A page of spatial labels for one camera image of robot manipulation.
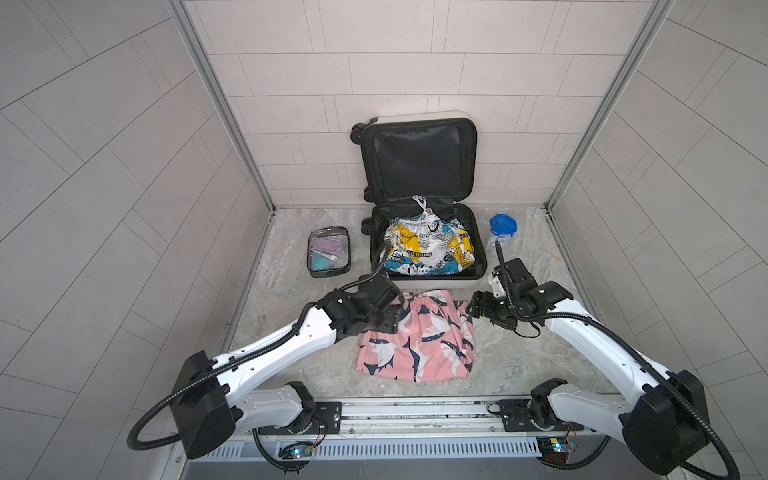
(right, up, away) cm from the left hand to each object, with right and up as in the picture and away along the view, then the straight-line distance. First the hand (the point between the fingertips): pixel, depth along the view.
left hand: (394, 315), depth 77 cm
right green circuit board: (+37, -28, -9) cm, 48 cm away
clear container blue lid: (+35, +23, +17) cm, 45 cm away
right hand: (+21, 0, +2) cm, 21 cm away
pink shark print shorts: (+11, -8, +4) cm, 14 cm away
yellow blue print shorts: (+10, +18, +22) cm, 30 cm away
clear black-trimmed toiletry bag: (-23, +15, +25) cm, 37 cm away
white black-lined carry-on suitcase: (+9, +40, +25) cm, 48 cm away
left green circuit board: (-21, -26, -13) cm, 36 cm away
